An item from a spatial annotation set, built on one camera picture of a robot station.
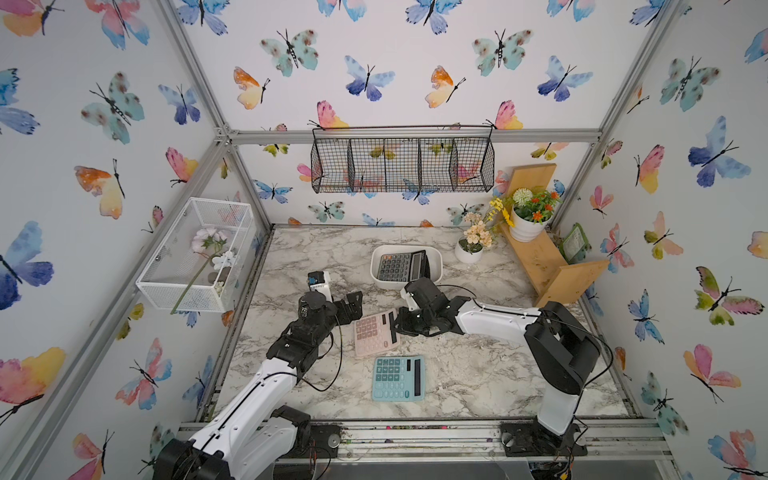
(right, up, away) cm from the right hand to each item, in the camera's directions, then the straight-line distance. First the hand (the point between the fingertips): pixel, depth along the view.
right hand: (391, 324), depth 86 cm
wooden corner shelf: (+51, +18, +15) cm, 56 cm away
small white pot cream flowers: (+27, +23, +19) cm, 40 cm away
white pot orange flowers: (+45, +33, +11) cm, 57 cm away
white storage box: (+15, +18, +21) cm, 31 cm away
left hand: (-11, +10, -5) cm, 15 cm away
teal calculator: (+2, -14, -4) cm, 15 cm away
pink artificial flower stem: (-45, +23, -13) cm, 52 cm away
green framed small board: (+67, +24, +25) cm, 75 cm away
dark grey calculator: (+4, +16, +17) cm, 23 cm away
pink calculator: (-5, -3, +2) cm, 6 cm away
